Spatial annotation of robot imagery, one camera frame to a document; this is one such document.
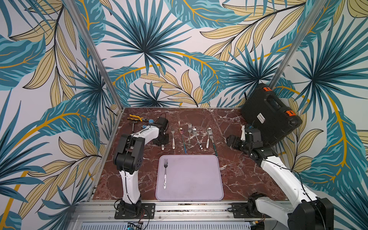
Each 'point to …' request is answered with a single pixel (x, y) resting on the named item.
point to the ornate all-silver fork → (189, 129)
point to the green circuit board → (130, 228)
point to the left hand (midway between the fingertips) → (163, 143)
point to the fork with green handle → (211, 136)
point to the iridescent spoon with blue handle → (181, 130)
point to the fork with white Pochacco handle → (166, 164)
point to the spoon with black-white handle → (194, 129)
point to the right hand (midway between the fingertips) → (234, 139)
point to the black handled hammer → (133, 125)
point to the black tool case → (262, 109)
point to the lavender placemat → (189, 178)
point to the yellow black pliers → (141, 119)
